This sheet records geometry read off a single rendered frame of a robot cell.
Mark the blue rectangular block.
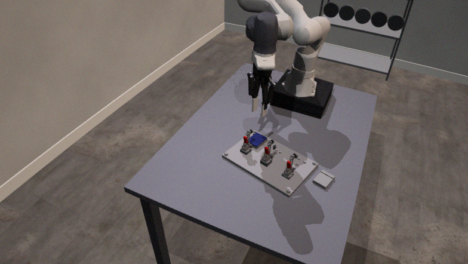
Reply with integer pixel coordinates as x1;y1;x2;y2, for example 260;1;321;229
250;133;267;149

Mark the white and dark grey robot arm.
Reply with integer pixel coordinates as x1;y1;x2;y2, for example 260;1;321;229
237;0;331;97

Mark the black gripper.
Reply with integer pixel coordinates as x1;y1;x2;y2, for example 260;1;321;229
247;63;277;117

